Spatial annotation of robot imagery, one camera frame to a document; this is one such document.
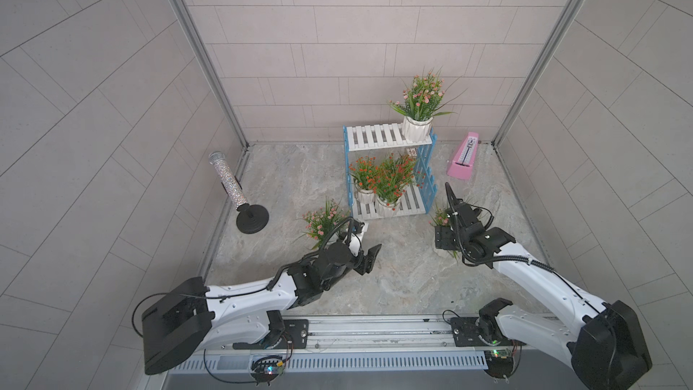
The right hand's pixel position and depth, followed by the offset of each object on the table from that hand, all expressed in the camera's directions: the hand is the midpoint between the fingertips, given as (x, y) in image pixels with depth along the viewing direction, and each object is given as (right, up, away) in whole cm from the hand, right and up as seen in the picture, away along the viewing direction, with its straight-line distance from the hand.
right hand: (444, 233), depth 85 cm
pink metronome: (+12, +24, +15) cm, 31 cm away
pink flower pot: (-38, +4, -4) cm, 39 cm away
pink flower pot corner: (-3, +2, -10) cm, 11 cm away
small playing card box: (-5, +27, +27) cm, 39 cm away
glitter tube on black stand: (-64, +4, +6) cm, 64 cm away
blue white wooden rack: (-6, +9, +11) cm, 16 cm away
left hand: (-22, 0, -8) cm, 23 cm away
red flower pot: (-26, +19, +3) cm, 32 cm away
